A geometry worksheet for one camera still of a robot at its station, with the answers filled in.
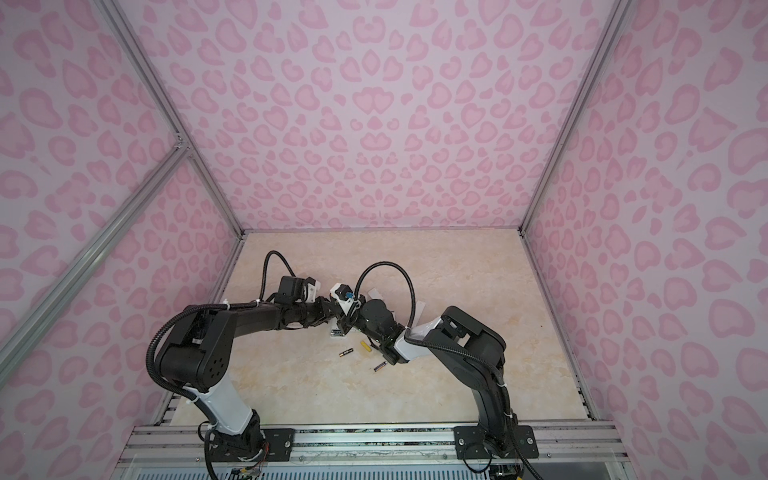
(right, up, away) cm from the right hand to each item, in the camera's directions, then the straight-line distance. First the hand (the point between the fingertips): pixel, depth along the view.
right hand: (331, 297), depth 84 cm
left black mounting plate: (-11, -35, -10) cm, 38 cm away
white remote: (0, -12, +7) cm, 14 cm away
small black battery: (+14, -20, +2) cm, 24 cm away
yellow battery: (+9, -16, +6) cm, 19 cm away
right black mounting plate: (+36, -34, -11) cm, 51 cm away
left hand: (0, -5, +11) cm, 12 cm away
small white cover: (+11, -1, +17) cm, 20 cm away
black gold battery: (+3, -17, +4) cm, 18 cm away
